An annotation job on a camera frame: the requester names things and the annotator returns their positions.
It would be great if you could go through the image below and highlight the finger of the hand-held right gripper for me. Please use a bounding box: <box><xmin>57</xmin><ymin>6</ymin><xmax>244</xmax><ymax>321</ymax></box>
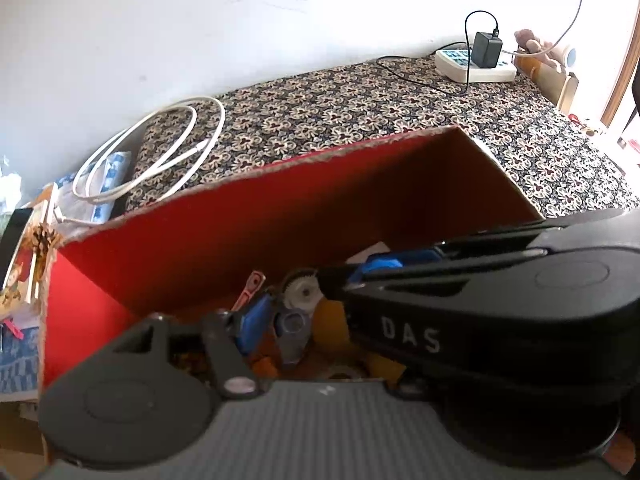
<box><xmin>317</xmin><ymin>247</ymin><xmax>551</xmax><ymax>306</ymax></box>
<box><xmin>400</xmin><ymin>210</ymin><xmax>627</xmax><ymax>264</ymax></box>

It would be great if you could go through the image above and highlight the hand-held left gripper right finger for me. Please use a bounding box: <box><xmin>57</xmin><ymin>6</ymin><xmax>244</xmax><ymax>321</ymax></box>
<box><xmin>386</xmin><ymin>378</ymin><xmax>436</xmax><ymax>402</ymax></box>

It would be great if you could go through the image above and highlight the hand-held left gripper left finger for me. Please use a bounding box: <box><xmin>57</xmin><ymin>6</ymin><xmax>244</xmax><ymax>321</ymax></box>
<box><xmin>112</xmin><ymin>292</ymin><xmax>274</xmax><ymax>402</ymax></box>

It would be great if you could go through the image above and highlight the red cardboard box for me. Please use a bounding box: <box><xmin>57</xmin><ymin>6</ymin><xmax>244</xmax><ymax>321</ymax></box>
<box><xmin>42</xmin><ymin>126</ymin><xmax>546</xmax><ymax>401</ymax></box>

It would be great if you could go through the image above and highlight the rose gold clip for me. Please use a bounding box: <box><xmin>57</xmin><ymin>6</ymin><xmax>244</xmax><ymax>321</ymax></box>
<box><xmin>230</xmin><ymin>270</ymin><xmax>266</xmax><ymax>311</ymax></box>

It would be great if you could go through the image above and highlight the floral patterned blanket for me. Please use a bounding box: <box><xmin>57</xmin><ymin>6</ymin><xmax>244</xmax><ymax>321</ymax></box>
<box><xmin>125</xmin><ymin>55</ymin><xmax>640</xmax><ymax>218</ymax></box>

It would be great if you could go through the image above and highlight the white power strip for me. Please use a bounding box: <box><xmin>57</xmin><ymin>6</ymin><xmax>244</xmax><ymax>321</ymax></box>
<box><xmin>434</xmin><ymin>47</ymin><xmax>517</xmax><ymax>83</ymax></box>

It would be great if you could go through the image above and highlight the blue patterned packet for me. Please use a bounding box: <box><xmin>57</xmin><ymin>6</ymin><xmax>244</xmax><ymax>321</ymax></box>
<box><xmin>55</xmin><ymin>150</ymin><xmax>133</xmax><ymax>226</ymax></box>

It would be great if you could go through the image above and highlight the black charger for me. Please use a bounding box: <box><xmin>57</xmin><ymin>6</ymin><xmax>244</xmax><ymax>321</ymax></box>
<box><xmin>471</xmin><ymin>31</ymin><xmax>503</xmax><ymax>69</ymax></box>

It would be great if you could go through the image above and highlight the pine cone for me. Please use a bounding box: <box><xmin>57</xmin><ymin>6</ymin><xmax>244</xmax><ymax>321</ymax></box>
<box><xmin>27</xmin><ymin>225</ymin><xmax>63</xmax><ymax>257</ymax></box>

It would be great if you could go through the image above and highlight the blue printed cloth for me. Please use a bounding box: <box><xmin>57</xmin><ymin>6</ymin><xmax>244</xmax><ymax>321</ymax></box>
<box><xmin>0</xmin><ymin>325</ymin><xmax>43</xmax><ymax>396</ymax></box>

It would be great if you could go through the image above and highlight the pink plush toy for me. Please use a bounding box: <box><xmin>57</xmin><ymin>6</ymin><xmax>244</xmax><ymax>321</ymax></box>
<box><xmin>514</xmin><ymin>29</ymin><xmax>563</xmax><ymax>68</ymax></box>

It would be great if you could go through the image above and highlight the smartphone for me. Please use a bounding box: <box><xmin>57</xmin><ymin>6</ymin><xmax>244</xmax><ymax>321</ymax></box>
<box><xmin>0</xmin><ymin>208</ymin><xmax>33</xmax><ymax>291</ymax></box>

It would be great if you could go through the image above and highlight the white crumpled plastic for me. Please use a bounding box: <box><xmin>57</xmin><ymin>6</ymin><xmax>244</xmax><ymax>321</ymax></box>
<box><xmin>0</xmin><ymin>157</ymin><xmax>23</xmax><ymax>211</ymax></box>

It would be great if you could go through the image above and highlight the coiled white cable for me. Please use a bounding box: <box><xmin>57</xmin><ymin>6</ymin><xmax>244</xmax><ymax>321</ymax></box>
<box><xmin>55</xmin><ymin>95</ymin><xmax>226</xmax><ymax>223</ymax></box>

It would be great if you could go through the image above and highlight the black cable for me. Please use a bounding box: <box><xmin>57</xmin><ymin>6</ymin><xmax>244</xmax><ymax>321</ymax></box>
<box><xmin>376</xmin><ymin>10</ymin><xmax>501</xmax><ymax>96</ymax></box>

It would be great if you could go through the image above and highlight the wooden door frame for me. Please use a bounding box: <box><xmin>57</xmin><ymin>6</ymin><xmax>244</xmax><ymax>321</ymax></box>
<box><xmin>600</xmin><ymin>0</ymin><xmax>640</xmax><ymax>128</ymax></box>

